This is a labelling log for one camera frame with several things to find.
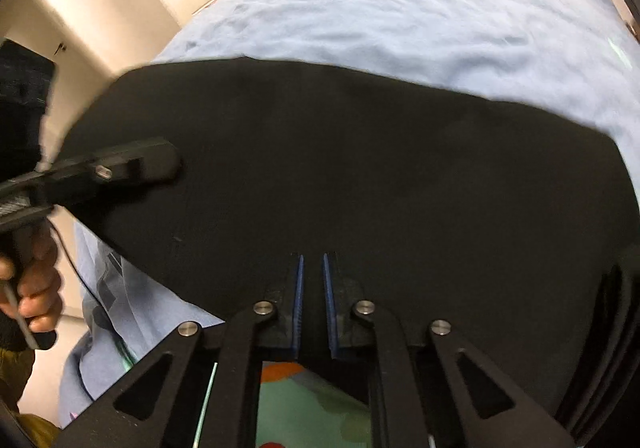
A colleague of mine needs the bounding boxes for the black pants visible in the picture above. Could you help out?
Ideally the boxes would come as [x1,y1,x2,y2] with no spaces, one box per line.
[60,56,640,434]

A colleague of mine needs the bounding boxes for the blue printed blanket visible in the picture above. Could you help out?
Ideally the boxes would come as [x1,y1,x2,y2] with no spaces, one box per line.
[60,0,640,448]

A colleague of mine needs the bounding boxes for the person's left hand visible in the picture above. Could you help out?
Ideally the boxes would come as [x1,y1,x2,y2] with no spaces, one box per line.
[0,224,64,334]

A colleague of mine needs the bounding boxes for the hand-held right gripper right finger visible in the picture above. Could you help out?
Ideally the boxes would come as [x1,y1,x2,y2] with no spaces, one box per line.
[322,252,576,448]

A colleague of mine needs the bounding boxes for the yellow garment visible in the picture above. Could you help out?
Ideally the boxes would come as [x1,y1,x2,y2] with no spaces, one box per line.
[10,410,63,448]

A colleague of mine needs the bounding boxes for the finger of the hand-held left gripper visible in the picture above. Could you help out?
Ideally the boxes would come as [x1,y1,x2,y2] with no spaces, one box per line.
[45,137,182,216]

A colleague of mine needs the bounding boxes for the person's left forearm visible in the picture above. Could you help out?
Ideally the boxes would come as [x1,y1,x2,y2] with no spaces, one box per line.
[0,314,37,411]

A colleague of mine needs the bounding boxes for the black cable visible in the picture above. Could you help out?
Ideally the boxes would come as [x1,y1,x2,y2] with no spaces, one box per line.
[49,222,98,401]

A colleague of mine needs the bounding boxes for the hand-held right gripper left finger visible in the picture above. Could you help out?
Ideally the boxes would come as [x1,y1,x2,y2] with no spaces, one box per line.
[55,253,306,448]

